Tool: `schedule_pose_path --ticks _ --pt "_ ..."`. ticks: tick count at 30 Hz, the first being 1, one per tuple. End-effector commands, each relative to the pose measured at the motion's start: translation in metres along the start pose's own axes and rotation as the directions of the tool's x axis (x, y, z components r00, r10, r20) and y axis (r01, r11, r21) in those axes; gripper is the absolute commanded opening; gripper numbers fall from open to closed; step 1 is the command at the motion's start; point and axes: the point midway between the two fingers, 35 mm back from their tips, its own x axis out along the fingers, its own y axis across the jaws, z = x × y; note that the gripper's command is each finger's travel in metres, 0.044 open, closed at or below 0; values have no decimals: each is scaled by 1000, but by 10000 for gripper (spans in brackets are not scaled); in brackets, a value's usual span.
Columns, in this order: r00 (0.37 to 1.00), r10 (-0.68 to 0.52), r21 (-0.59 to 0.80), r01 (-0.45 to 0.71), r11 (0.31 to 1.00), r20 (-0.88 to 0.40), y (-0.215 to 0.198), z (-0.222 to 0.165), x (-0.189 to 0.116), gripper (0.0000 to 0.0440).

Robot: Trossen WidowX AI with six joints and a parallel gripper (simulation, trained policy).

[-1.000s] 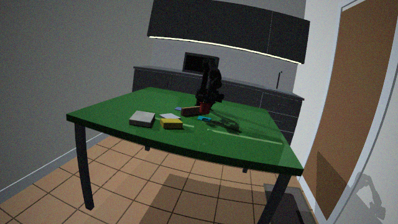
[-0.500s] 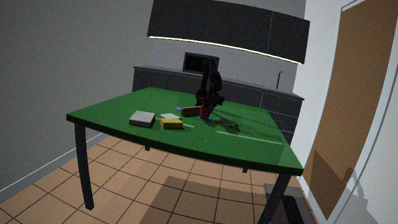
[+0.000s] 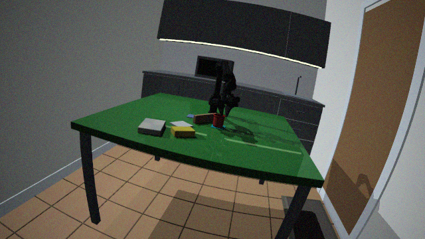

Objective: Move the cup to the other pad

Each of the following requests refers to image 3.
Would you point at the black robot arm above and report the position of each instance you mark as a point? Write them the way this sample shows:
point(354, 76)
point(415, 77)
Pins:
point(223, 73)

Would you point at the tan wooden flat bar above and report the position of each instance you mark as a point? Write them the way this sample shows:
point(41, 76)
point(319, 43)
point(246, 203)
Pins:
point(203, 118)

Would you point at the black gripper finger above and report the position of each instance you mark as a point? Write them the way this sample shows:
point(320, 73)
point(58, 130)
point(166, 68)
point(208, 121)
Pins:
point(221, 108)
point(227, 110)

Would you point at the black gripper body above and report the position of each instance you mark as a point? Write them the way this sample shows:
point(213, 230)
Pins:
point(223, 101)

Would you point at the light grey flat square tile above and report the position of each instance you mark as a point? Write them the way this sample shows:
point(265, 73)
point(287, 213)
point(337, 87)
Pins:
point(180, 124)

